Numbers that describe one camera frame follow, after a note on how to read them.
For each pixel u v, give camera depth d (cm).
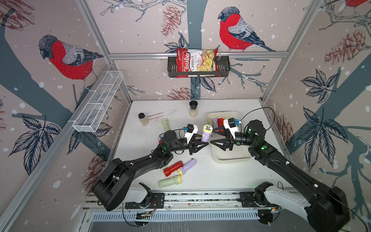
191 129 63
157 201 73
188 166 84
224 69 93
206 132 65
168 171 81
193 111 108
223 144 62
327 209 38
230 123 58
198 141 71
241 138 62
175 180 78
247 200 73
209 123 100
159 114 111
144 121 101
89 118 71
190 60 87
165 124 103
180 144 65
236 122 58
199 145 69
